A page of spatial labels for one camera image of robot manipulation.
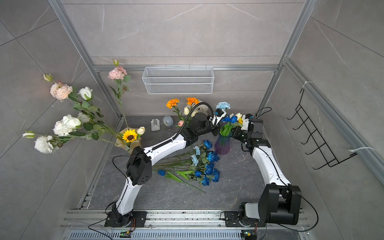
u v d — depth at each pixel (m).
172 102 0.80
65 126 0.54
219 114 0.67
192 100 0.81
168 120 1.07
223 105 0.75
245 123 0.75
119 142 0.78
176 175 0.87
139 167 0.53
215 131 0.73
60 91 0.61
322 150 0.64
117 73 0.74
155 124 1.11
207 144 0.98
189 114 0.82
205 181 0.82
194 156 0.86
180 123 0.75
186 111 0.81
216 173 0.84
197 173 0.86
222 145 0.90
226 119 0.76
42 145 0.51
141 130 0.71
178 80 1.00
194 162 0.84
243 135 0.71
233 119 0.78
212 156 0.86
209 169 0.81
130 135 0.76
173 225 0.73
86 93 0.69
